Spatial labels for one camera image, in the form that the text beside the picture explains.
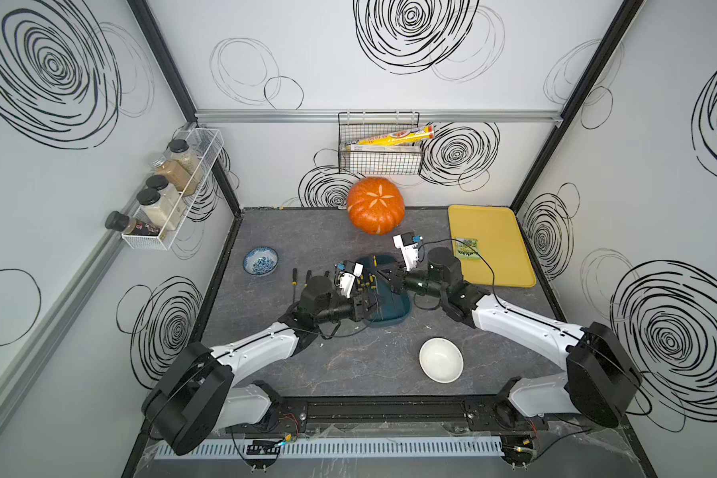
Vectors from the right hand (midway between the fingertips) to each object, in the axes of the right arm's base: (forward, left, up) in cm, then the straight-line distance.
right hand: (373, 272), depth 74 cm
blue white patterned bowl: (+17, +39, -20) cm, 47 cm away
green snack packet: (+26, -34, -23) cm, 49 cm away
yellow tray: (+23, -47, -23) cm, 57 cm away
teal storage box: (0, -6, -21) cm, 22 cm away
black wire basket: (+33, -5, +11) cm, 35 cm away
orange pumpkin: (+35, 0, -10) cm, 36 cm away
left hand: (-5, -2, -6) cm, 8 cm away
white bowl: (-14, -19, -22) cm, 33 cm away
